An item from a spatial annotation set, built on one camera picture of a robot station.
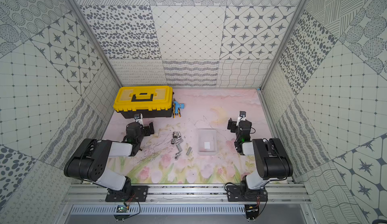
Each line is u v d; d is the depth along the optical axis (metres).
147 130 0.90
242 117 0.80
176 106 1.07
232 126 0.86
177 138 0.93
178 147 0.90
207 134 0.95
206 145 0.91
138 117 0.83
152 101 0.90
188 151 0.88
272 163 0.45
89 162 0.45
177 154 0.86
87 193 0.75
